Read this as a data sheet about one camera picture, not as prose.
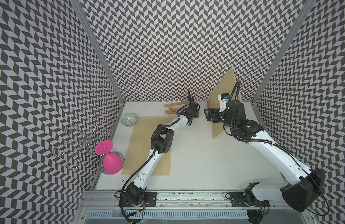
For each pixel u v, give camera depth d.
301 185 0.38
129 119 1.05
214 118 0.65
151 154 0.66
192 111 0.90
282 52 0.83
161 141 0.67
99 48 0.87
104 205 0.71
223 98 0.63
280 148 0.45
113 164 0.62
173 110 1.11
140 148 0.91
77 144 0.73
